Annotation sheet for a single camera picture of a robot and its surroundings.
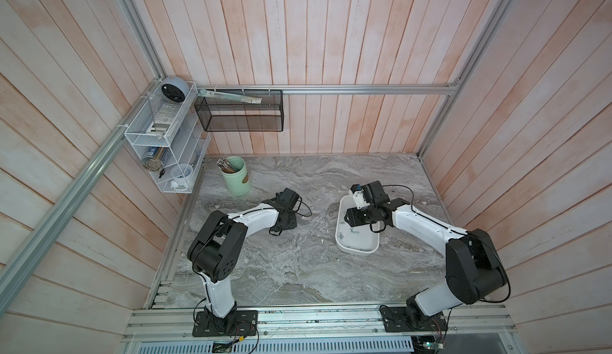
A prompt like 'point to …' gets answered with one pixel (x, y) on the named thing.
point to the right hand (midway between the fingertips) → (350, 215)
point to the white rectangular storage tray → (359, 239)
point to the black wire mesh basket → (222, 115)
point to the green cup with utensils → (234, 171)
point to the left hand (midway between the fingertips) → (288, 226)
